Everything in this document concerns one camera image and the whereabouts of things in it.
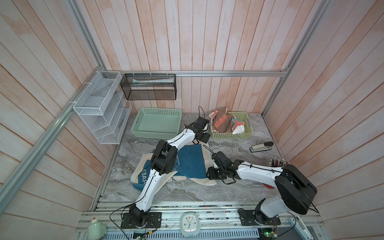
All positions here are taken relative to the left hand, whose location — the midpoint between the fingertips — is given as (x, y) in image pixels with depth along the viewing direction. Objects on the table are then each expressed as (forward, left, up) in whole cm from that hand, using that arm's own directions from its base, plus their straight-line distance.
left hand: (204, 137), depth 102 cm
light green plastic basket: (+6, -32, +1) cm, 33 cm away
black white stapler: (-7, -40, 0) cm, 41 cm away
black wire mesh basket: (+29, +39, +22) cm, 53 cm away
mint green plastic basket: (+12, +29, +2) cm, 32 cm away
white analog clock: (-51, +10, 0) cm, 52 cm away
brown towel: (+12, -14, +3) cm, 18 cm away
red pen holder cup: (-24, -36, +10) cm, 45 cm away
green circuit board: (-55, -28, -4) cm, 61 cm away
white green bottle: (-54, +52, +3) cm, 75 cm away
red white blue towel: (+5, -23, +6) cm, 25 cm away
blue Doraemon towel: (-17, +8, 0) cm, 19 cm away
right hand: (-26, -1, -3) cm, 26 cm away
